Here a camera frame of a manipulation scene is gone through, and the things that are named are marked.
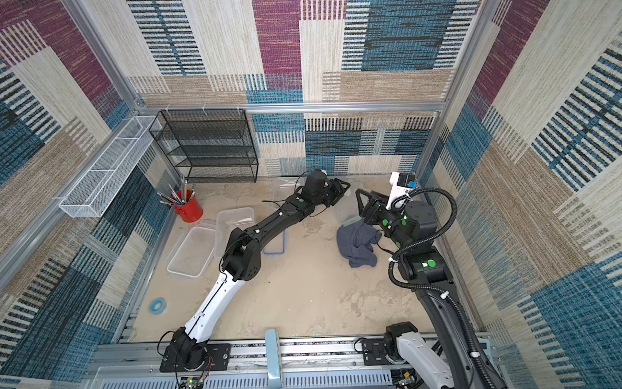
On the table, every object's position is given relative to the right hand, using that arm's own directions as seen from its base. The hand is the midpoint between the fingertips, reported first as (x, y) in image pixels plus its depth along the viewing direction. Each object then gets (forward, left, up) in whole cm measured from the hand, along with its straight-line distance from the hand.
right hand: (365, 196), depth 67 cm
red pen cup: (+17, +65, -24) cm, 72 cm away
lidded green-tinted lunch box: (+40, +29, -38) cm, 62 cm away
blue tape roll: (-18, +68, -34) cm, 78 cm away
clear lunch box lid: (+2, +62, -35) cm, 71 cm away
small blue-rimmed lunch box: (+11, +2, -20) cm, 23 cm away
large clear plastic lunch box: (+15, +50, -31) cm, 60 cm away
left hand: (+21, 0, -18) cm, 28 cm away
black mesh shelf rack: (+45, +58, -15) cm, 75 cm away
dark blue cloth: (+3, -1, -30) cm, 30 cm away
